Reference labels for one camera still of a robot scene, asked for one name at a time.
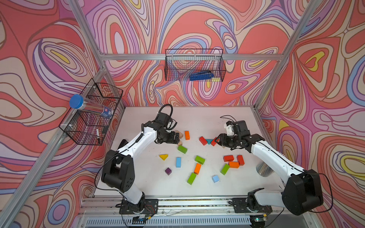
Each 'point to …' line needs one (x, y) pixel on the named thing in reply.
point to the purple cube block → (168, 171)
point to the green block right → (225, 169)
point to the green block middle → (199, 159)
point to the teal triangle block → (209, 141)
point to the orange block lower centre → (197, 168)
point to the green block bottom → (191, 178)
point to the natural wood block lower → (179, 143)
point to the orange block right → (234, 164)
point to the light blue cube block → (216, 178)
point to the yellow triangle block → (164, 156)
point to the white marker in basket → (98, 136)
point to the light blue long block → (178, 162)
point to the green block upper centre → (182, 149)
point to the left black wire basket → (84, 122)
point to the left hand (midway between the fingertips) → (175, 140)
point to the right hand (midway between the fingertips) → (218, 144)
